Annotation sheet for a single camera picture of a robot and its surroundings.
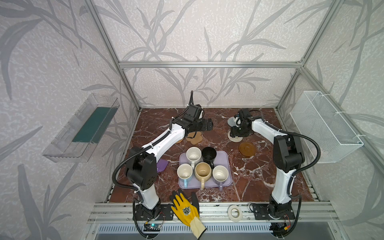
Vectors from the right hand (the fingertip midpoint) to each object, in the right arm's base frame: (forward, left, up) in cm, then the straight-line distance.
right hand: (234, 130), depth 100 cm
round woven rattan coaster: (-5, +38, -6) cm, 38 cm away
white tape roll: (-47, +5, -6) cm, 48 cm away
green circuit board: (-53, +46, -6) cm, 70 cm away
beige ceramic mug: (-27, +21, -5) cm, 34 cm away
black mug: (-18, +18, -1) cm, 25 cm away
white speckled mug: (-16, +27, -3) cm, 32 cm away
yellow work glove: (-47, +29, -3) cm, 55 cm away
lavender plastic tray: (-18, +8, -6) cm, 20 cm away
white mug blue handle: (-29, +32, +1) cm, 43 cm away
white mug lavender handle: (-28, +11, -5) cm, 31 cm away
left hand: (-4, +17, +15) cm, 23 cm away
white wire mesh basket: (-14, -32, +29) cm, 45 cm away
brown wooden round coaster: (-12, -7, -5) cm, 15 cm away
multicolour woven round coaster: (-4, -1, -6) cm, 7 cm away
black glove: (-40, +26, -5) cm, 49 cm away
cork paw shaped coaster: (-18, +26, +19) cm, 37 cm away
